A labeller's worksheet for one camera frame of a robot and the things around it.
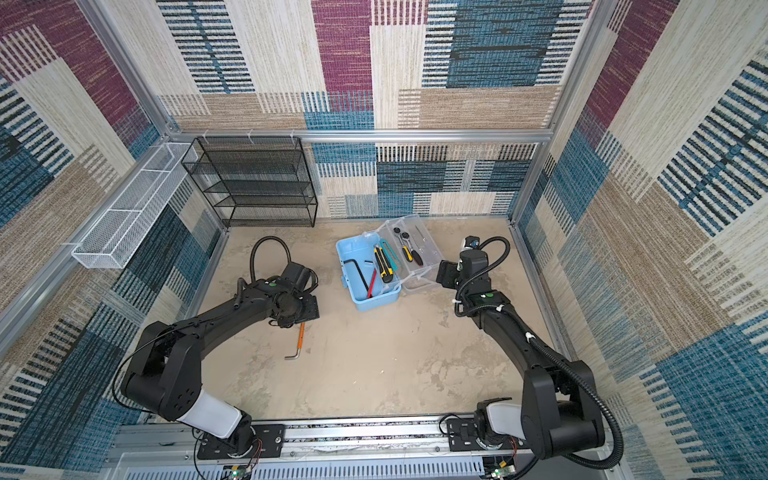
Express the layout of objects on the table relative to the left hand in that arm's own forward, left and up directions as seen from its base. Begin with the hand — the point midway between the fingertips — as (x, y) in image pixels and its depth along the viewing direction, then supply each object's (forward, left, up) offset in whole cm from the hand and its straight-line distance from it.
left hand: (310, 309), depth 90 cm
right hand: (+7, -42, +9) cm, 44 cm away
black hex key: (+22, -11, -5) cm, 25 cm away
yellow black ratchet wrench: (+16, -29, +6) cm, 34 cm away
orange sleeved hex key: (-8, +3, -6) cm, 10 cm away
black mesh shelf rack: (+46, +24, +11) cm, 53 cm away
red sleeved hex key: (+9, -17, -4) cm, 20 cm away
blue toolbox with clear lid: (+14, -19, +3) cm, 24 cm away
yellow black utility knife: (+11, -22, +4) cm, 25 cm away
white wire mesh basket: (+5, +41, +28) cm, 50 cm away
